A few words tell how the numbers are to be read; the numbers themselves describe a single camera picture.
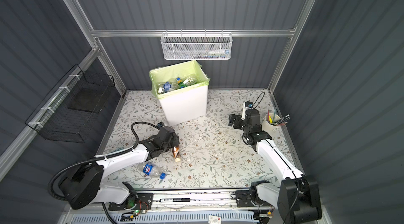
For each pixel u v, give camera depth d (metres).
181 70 0.95
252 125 0.63
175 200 0.74
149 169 0.79
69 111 0.73
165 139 0.67
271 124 0.88
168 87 0.89
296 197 0.39
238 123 0.76
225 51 0.91
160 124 0.81
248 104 0.74
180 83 0.94
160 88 0.84
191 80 0.98
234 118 0.77
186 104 0.84
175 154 0.82
